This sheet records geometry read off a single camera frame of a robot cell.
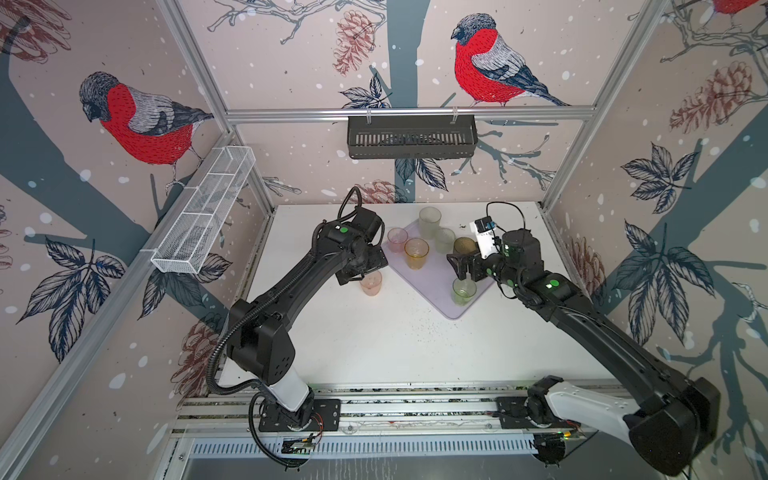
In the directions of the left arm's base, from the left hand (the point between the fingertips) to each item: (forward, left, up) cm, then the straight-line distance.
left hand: (370, 268), depth 82 cm
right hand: (0, -24, +7) cm, 25 cm away
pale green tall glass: (+31, -21, -14) cm, 40 cm away
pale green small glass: (+21, -25, -13) cm, 35 cm away
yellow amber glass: (+17, -15, -15) cm, 27 cm away
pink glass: (+5, +1, -17) cm, 17 cm away
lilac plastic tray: (+10, -19, -17) cm, 27 cm away
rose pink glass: (+22, -8, -14) cm, 27 cm away
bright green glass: (+1, -29, -16) cm, 33 cm away
